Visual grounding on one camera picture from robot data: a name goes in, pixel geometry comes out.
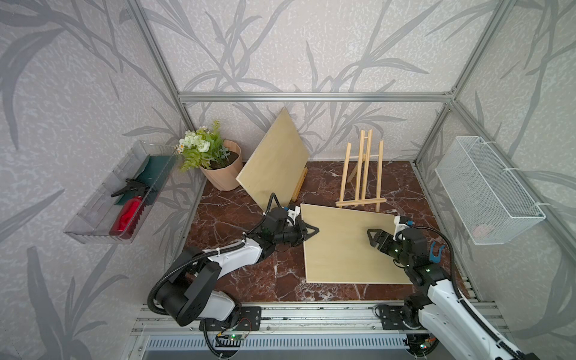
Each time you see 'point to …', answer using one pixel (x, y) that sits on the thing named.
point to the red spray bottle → (130, 209)
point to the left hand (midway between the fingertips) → (318, 234)
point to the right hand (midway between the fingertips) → (373, 233)
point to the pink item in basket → (481, 232)
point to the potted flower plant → (220, 160)
